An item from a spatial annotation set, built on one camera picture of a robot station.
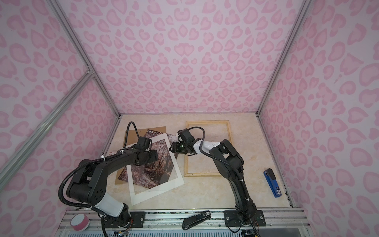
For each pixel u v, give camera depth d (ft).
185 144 2.58
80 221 2.24
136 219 2.38
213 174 2.83
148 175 2.90
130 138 2.49
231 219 2.41
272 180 2.73
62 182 1.34
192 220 2.26
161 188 2.75
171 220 2.46
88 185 1.48
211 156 1.77
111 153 3.12
